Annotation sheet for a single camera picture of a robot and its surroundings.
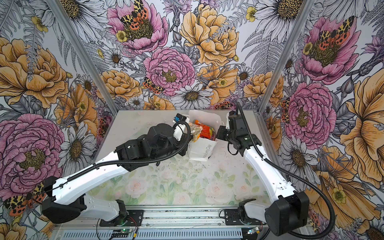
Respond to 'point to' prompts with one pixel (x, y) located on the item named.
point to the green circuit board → (121, 233)
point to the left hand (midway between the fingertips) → (189, 140)
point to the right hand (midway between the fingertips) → (218, 135)
